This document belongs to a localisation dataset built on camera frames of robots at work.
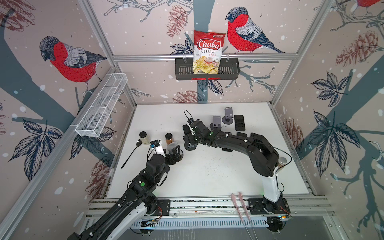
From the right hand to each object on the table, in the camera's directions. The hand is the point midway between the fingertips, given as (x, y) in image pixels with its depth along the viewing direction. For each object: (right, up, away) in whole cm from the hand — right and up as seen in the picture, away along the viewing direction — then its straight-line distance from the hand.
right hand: (187, 139), depth 92 cm
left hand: (-7, -2, -16) cm, 17 cm away
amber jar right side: (+52, -10, -14) cm, 54 cm away
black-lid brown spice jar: (-12, +2, -2) cm, 12 cm away
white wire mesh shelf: (-46, +11, -21) cm, 51 cm away
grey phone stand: (+20, +9, +9) cm, 23 cm away
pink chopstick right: (+31, -34, -22) cm, 51 cm away
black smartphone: (+37, +9, +15) cm, 41 cm away
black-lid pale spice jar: (-27, +1, -1) cm, 27 cm away
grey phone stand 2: (+29, +12, +17) cm, 36 cm away
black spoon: (-33, -4, +5) cm, 33 cm away
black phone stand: (+1, +3, -11) cm, 11 cm away
